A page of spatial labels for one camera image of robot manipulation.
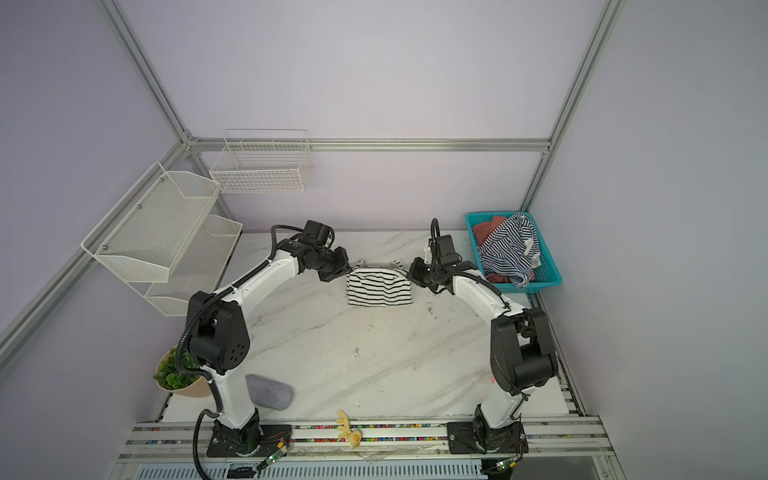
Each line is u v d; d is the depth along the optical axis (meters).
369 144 0.93
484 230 1.11
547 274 1.00
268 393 0.78
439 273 0.70
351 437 0.73
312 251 0.72
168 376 0.72
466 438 0.73
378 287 0.93
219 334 0.49
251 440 0.65
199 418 0.72
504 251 1.07
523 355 0.46
